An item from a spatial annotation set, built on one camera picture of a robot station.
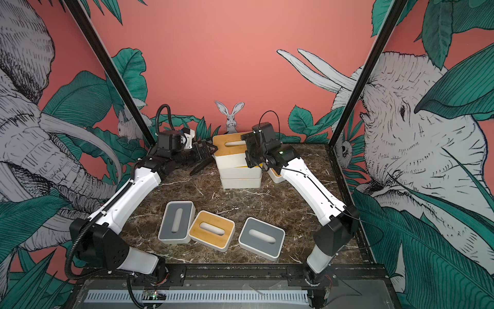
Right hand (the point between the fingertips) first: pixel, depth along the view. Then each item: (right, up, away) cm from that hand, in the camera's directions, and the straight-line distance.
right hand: (238, 140), depth 74 cm
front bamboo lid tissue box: (-12, -39, +10) cm, 42 cm away
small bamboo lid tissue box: (+18, -17, +25) cm, 36 cm away
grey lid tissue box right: (+10, -43, +9) cm, 45 cm away
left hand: (-11, -3, +3) cm, 12 cm away
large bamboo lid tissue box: (-4, -4, +5) cm, 7 cm away
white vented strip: (-13, -59, -4) cm, 60 cm away
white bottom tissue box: (0, -20, +24) cm, 31 cm away
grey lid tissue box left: (-30, -37, +14) cm, 49 cm away
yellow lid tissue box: (+2, -13, +15) cm, 20 cm away
